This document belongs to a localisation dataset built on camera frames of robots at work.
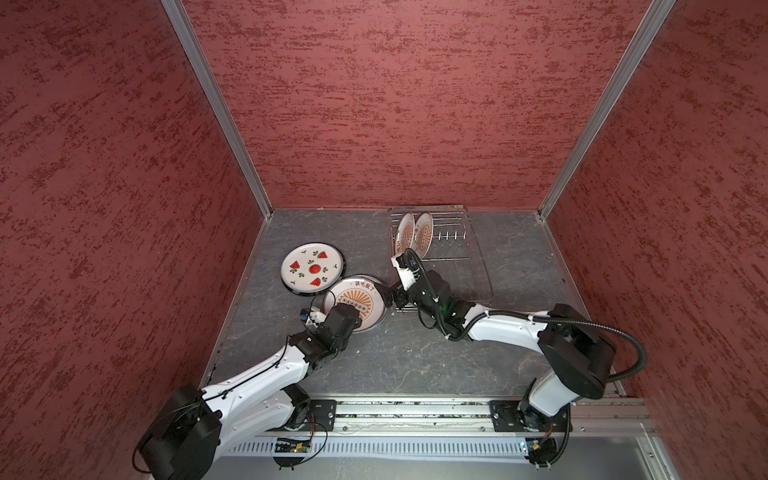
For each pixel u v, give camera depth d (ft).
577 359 1.51
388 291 2.40
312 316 2.52
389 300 2.46
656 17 2.34
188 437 1.31
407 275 2.34
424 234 3.32
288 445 2.38
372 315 2.96
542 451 2.33
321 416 2.43
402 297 2.42
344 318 2.12
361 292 3.11
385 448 2.54
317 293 3.10
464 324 1.99
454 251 3.32
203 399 1.42
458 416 2.49
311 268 3.29
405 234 3.57
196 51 2.53
